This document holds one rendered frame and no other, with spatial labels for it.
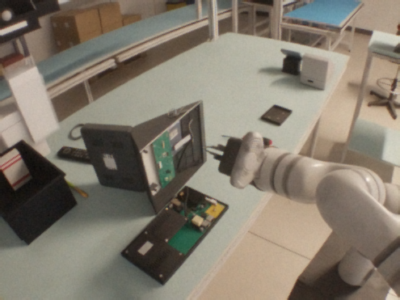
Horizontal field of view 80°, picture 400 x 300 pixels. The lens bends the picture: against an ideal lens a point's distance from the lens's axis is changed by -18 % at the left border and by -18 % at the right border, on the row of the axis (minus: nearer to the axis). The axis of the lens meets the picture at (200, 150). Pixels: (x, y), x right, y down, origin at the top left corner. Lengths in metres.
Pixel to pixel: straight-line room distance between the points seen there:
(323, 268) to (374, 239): 0.52
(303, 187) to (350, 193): 0.09
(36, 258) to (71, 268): 0.11
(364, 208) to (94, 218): 0.65
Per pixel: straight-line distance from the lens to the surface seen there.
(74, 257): 0.73
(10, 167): 0.97
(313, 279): 0.82
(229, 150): 0.55
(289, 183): 0.41
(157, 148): 0.66
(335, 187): 0.34
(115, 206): 0.79
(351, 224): 0.35
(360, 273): 0.80
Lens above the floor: 1.57
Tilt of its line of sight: 38 degrees down
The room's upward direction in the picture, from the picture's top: 5 degrees counter-clockwise
